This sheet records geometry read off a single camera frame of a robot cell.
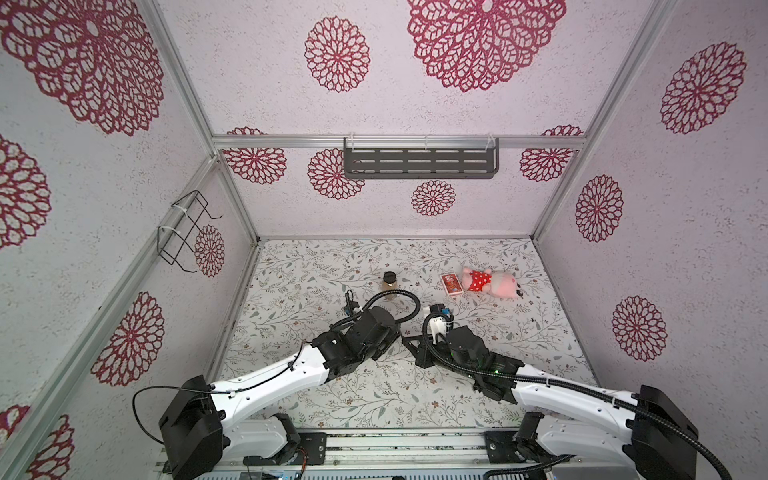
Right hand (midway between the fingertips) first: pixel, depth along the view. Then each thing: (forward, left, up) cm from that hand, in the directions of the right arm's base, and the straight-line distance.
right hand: (402, 337), depth 75 cm
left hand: (+3, 0, -1) cm, 3 cm away
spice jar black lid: (+24, +4, -9) cm, 26 cm away
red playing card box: (+29, -18, -16) cm, 37 cm away
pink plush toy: (+27, -32, -12) cm, 43 cm away
